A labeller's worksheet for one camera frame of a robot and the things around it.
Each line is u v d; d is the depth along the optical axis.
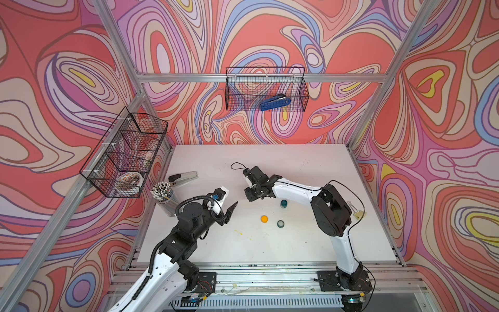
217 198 0.59
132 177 0.71
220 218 0.59
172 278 0.61
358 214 0.91
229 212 0.65
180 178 1.00
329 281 0.73
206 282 0.73
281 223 0.88
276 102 0.90
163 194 0.78
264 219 0.91
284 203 0.93
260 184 0.74
